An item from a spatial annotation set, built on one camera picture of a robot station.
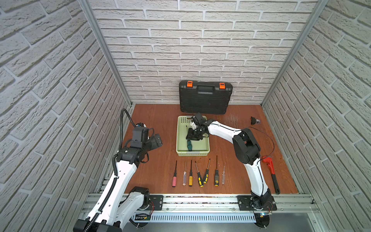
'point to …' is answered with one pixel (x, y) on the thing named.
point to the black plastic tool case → (205, 97)
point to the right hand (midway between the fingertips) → (190, 137)
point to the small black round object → (253, 121)
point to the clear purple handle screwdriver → (184, 175)
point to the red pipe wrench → (268, 160)
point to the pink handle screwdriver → (174, 178)
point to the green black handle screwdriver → (189, 145)
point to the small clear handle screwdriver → (223, 176)
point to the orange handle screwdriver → (191, 176)
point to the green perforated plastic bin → (199, 148)
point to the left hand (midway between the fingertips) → (155, 137)
